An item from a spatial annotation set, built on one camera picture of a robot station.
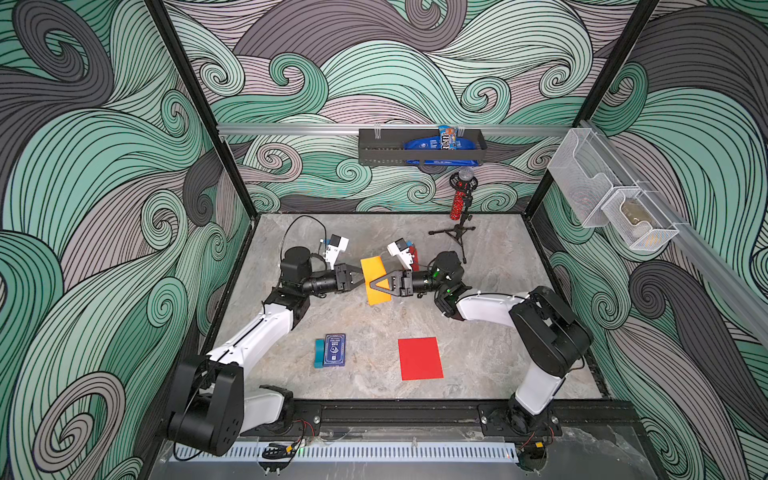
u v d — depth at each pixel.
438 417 0.74
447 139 0.90
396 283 0.71
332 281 0.69
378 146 0.95
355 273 0.73
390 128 0.93
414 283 0.70
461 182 0.99
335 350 0.83
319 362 0.82
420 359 0.84
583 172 0.78
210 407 0.40
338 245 0.73
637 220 0.65
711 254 0.57
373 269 0.73
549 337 0.47
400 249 0.73
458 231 1.07
